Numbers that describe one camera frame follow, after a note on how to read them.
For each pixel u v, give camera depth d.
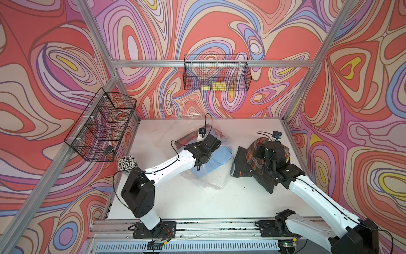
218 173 0.93
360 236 0.38
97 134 0.74
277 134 0.66
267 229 0.73
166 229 0.73
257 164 0.80
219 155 0.94
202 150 0.62
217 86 0.83
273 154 0.57
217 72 0.97
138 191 0.43
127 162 0.76
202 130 0.72
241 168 0.88
